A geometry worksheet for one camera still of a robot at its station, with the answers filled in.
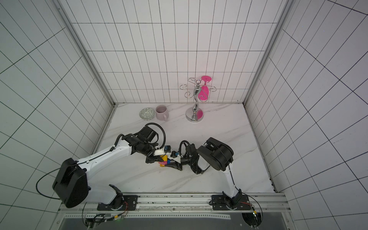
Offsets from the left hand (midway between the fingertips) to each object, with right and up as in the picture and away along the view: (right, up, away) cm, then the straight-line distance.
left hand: (158, 158), depth 80 cm
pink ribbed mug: (-2, +26, +23) cm, 35 cm away
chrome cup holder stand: (+24, +26, +30) cm, 46 cm away
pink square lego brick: (+4, -3, +1) cm, 5 cm away
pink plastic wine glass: (+29, +39, +20) cm, 52 cm away
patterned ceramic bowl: (-15, +26, +30) cm, 42 cm away
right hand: (+5, -1, +8) cm, 9 cm away
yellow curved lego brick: (+4, +1, -1) cm, 4 cm away
